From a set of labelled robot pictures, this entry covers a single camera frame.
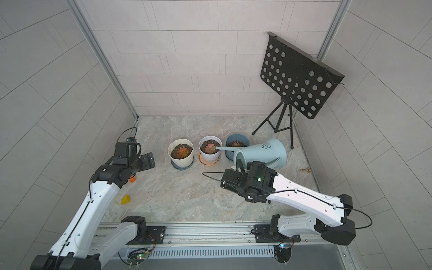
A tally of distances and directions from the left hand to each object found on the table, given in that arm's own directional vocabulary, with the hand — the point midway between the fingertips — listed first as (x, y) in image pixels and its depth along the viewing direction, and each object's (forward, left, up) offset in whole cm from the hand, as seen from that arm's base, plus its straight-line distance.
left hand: (149, 156), depth 78 cm
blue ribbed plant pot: (+8, -38, -11) cm, 41 cm away
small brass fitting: (+1, -80, -12) cm, 81 cm away
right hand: (-9, -50, +8) cm, 51 cm away
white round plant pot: (+14, -24, -6) cm, 28 cm away
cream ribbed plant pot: (+11, -8, -7) cm, 15 cm away
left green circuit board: (-36, -1, -15) cm, 39 cm away
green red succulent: (+14, -42, -8) cm, 45 cm away
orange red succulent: (+6, -14, -6) cm, 16 cm away
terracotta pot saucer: (+6, -25, -15) cm, 30 cm away
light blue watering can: (-3, -55, +11) cm, 56 cm away
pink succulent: (+9, -28, -6) cm, 30 cm away
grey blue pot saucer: (+2, -11, -15) cm, 19 cm away
